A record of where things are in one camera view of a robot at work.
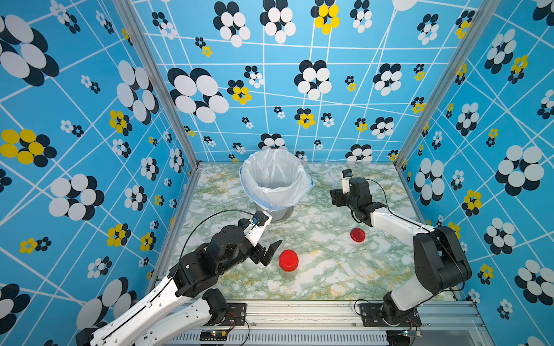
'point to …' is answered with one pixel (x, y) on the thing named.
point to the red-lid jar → (288, 262)
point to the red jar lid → (357, 234)
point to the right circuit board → (402, 336)
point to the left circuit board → (213, 335)
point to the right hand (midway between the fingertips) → (341, 188)
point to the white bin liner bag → (275, 177)
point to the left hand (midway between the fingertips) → (273, 229)
